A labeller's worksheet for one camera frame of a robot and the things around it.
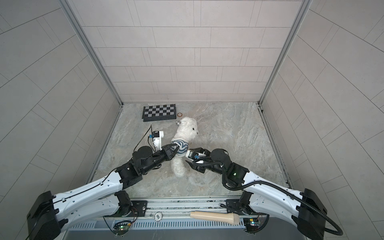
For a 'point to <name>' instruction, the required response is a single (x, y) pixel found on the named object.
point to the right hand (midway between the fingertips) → (188, 156)
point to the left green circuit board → (121, 228)
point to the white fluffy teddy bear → (186, 129)
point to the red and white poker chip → (179, 114)
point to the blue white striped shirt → (183, 146)
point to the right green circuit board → (252, 224)
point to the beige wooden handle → (233, 218)
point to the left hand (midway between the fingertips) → (185, 146)
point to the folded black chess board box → (159, 112)
